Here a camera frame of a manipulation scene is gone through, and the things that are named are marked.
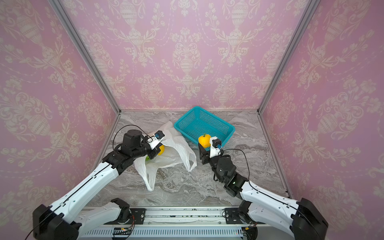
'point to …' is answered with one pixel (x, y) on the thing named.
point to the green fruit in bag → (147, 158)
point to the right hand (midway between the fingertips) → (205, 142)
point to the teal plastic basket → (199, 121)
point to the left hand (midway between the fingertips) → (162, 142)
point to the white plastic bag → (175, 152)
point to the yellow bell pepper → (204, 140)
